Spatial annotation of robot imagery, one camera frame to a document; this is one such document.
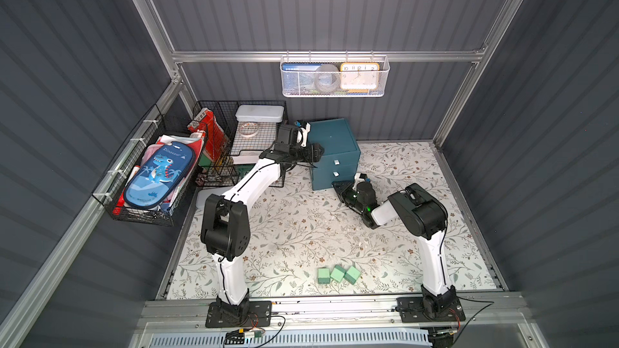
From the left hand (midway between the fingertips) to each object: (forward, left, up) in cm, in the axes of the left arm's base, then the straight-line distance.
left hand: (321, 151), depth 89 cm
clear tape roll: (+14, +30, -1) cm, 33 cm away
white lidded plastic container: (+22, +26, +1) cm, 34 cm away
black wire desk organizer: (+27, +45, -17) cm, 56 cm away
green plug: (-39, 0, -20) cm, 43 cm away
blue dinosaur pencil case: (-19, +45, +13) cm, 51 cm away
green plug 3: (-39, -10, -19) cm, 44 cm away
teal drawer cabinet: (-2, -8, -3) cm, 8 cm away
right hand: (-3, -7, -16) cm, 18 cm away
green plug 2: (-38, -5, -19) cm, 43 cm away
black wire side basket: (-3, +54, +13) cm, 56 cm away
